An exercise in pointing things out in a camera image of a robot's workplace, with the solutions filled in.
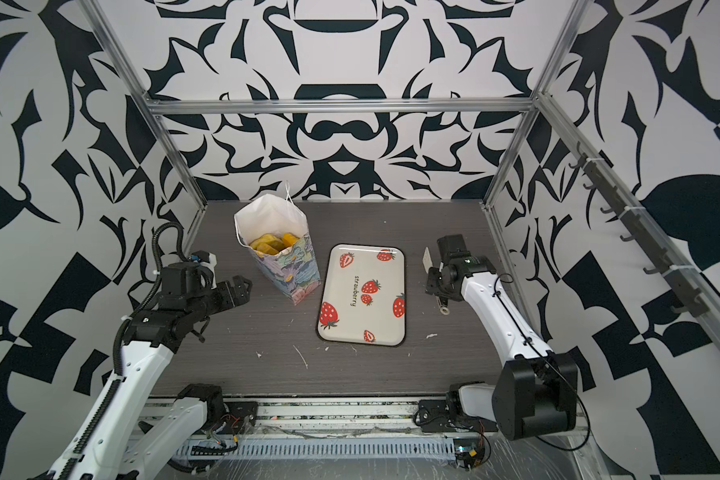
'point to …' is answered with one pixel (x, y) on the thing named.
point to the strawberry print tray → (364, 295)
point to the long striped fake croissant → (289, 239)
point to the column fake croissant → (268, 244)
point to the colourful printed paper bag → (293, 271)
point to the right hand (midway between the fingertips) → (438, 284)
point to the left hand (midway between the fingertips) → (234, 283)
